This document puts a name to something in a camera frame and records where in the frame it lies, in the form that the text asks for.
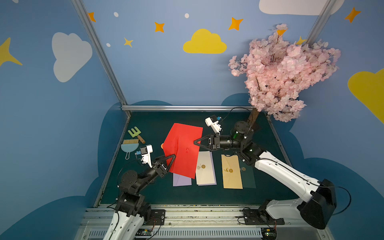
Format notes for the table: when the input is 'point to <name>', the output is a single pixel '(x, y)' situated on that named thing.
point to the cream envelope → (204, 172)
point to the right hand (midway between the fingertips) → (197, 142)
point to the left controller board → (144, 232)
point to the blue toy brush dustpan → (129, 145)
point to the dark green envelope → (248, 178)
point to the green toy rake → (136, 133)
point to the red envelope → (180, 142)
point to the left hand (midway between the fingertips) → (173, 154)
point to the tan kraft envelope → (231, 173)
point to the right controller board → (268, 233)
